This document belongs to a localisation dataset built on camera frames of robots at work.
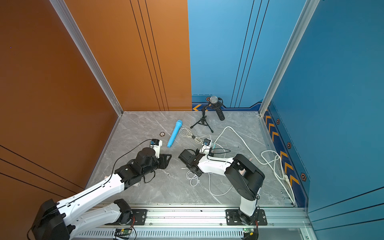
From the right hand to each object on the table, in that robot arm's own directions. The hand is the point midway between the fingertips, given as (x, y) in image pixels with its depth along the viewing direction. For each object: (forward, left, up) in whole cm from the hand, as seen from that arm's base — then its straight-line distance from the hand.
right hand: (208, 150), depth 90 cm
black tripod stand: (+24, +3, +1) cm, 24 cm away
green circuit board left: (-40, +44, -10) cm, 60 cm away
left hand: (-7, +21, +7) cm, 24 cm away
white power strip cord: (-2, -43, -8) cm, 44 cm away
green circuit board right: (-40, -18, -9) cm, 45 cm away
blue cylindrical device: (+23, +21, -4) cm, 32 cm away
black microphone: (+24, -5, +17) cm, 30 cm away
